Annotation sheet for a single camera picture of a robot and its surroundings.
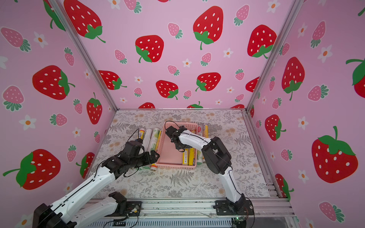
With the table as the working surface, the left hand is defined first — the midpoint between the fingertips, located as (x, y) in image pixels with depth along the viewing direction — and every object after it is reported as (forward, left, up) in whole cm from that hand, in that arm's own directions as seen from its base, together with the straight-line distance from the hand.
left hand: (155, 156), depth 80 cm
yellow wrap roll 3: (+5, -21, -10) cm, 24 cm away
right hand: (+16, -21, -9) cm, 28 cm away
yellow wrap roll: (+23, +16, -9) cm, 29 cm away
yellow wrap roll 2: (+25, -32, -9) cm, 42 cm away
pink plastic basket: (+4, -7, -10) cm, 13 cm away
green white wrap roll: (+4, -26, -9) cm, 28 cm away
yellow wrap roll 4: (+4, -17, -9) cm, 20 cm away
